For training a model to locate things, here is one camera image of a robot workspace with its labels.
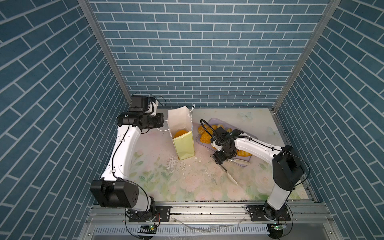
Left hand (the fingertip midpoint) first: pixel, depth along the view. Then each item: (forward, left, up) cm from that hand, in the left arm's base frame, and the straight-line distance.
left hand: (163, 120), depth 77 cm
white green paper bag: (+9, -7, -13) cm, 17 cm away
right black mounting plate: (-39, -47, -27) cm, 67 cm away
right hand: (-11, -31, -21) cm, 39 cm away
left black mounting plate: (-38, 0, -28) cm, 47 cm away
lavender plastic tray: (-11, -47, -23) cm, 53 cm away
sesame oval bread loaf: (+3, -23, -21) cm, 31 cm away
